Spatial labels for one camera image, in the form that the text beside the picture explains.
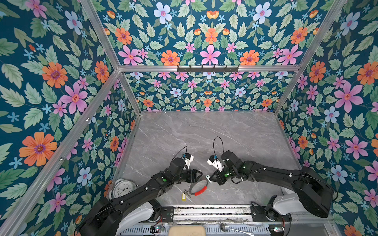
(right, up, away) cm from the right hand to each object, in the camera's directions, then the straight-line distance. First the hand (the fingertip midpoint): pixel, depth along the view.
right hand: (209, 178), depth 79 cm
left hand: (-4, +4, -2) cm, 6 cm away
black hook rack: (0, +65, +14) cm, 66 cm away
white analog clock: (-48, -5, -1) cm, 49 cm away
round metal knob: (+6, -19, -11) cm, 23 cm away
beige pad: (-11, -19, -13) cm, 26 cm away
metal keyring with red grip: (-6, +1, -3) cm, 7 cm away
